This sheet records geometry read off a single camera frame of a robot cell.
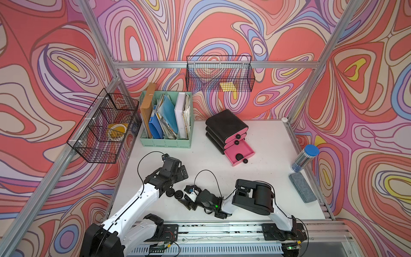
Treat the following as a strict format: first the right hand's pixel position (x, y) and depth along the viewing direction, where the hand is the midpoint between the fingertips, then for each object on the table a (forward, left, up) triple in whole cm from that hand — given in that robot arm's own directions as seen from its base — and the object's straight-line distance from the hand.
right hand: (184, 196), depth 87 cm
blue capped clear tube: (+12, -65, +20) cm, 69 cm away
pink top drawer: (+27, -30, +18) cm, 45 cm away
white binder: (+38, +2, +26) cm, 46 cm away
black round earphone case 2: (+1, +7, +4) cm, 8 cm away
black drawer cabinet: (+39, -23, +14) cm, 47 cm away
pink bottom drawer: (+29, -37, +3) cm, 47 cm away
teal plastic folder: (+43, +9, +26) cm, 51 cm away
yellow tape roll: (+17, +27, +36) cm, 48 cm away
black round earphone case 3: (0, +3, +4) cm, 5 cm away
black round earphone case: (+22, -33, +4) cm, 40 cm away
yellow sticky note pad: (+49, -27, +36) cm, 67 cm away
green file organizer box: (+36, +11, +7) cm, 38 cm away
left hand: (+8, +1, +11) cm, 14 cm away
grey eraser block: (+1, -64, +4) cm, 64 cm away
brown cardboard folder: (+34, +17, +36) cm, 52 cm away
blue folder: (+33, +16, +20) cm, 42 cm away
